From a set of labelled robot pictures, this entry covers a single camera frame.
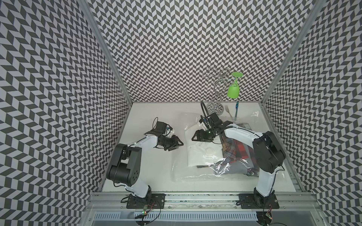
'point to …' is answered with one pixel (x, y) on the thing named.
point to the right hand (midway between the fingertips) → (196, 141)
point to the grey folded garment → (244, 167)
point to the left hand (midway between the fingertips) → (181, 146)
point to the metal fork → (227, 109)
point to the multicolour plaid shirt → (232, 150)
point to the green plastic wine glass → (233, 91)
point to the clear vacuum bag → (193, 160)
